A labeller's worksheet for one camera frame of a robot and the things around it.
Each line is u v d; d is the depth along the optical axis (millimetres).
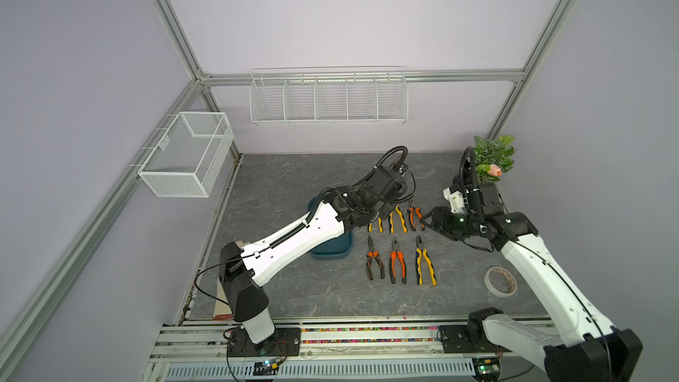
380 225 964
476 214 565
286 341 738
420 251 898
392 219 976
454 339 739
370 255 894
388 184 512
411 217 990
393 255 888
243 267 421
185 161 830
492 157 860
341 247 899
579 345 378
